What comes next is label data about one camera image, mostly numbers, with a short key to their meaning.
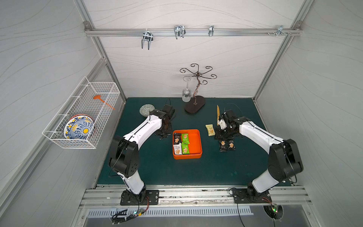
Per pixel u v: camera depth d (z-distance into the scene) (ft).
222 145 3.03
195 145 3.05
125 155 1.49
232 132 2.39
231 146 3.01
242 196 2.40
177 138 3.05
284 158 1.49
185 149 2.96
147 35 2.57
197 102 3.77
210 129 3.29
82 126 2.05
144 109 3.62
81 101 2.29
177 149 2.90
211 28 2.35
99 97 2.56
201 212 2.30
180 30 2.51
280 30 2.51
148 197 2.40
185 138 3.13
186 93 3.08
